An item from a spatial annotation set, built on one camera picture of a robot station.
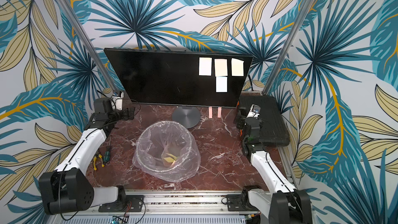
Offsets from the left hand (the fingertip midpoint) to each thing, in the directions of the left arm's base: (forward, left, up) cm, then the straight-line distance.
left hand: (125, 108), depth 83 cm
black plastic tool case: (-4, -85, -14) cm, 86 cm away
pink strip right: (+3, -51, -6) cm, 52 cm away
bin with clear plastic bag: (-18, -23, -12) cm, 32 cm away
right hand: (-2, -66, 0) cm, 66 cm away
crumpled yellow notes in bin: (-21, -24, -17) cm, 36 cm away
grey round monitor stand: (+10, -32, -20) cm, 39 cm away
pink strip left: (+4, -46, -7) cm, 47 cm away
